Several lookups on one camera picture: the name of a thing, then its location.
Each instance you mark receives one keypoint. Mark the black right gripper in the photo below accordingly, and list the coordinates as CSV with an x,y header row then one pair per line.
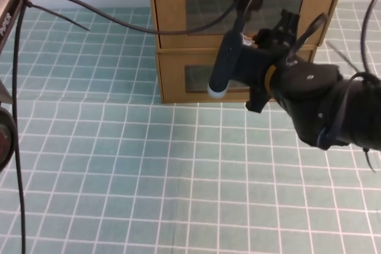
x,y
269,47

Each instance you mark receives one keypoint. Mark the cardboard shoebox drawer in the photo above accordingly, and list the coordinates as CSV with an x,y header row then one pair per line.
x,y
169,16

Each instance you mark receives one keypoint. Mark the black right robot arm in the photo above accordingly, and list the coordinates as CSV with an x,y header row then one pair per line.
x,y
326,109

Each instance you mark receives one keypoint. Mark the lower cardboard shoebox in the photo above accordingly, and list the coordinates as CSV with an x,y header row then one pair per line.
x,y
185,73

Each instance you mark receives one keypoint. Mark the cyan checkered tablecloth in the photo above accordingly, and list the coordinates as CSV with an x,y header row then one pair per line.
x,y
107,168

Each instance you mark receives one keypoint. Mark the black wrist camera cylinder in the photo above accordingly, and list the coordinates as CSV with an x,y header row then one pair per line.
x,y
226,60

